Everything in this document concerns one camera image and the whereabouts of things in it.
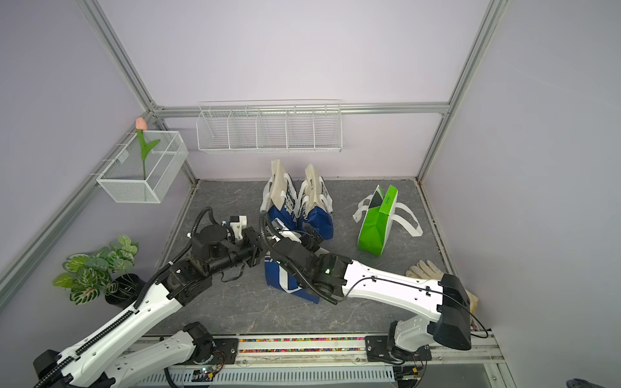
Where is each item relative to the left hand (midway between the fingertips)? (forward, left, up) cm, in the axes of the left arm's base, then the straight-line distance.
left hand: (281, 237), depth 66 cm
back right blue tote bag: (+15, -10, -6) cm, 19 cm away
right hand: (+4, -4, -3) cm, 6 cm away
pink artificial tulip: (+37, +48, +4) cm, 61 cm away
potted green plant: (-6, +49, -3) cm, 49 cm away
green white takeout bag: (+8, -30, -2) cm, 31 cm away
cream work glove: (-2, -51, -28) cm, 58 cm away
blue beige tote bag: (-6, +3, -13) cm, 14 cm away
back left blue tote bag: (+20, +2, -7) cm, 21 cm away
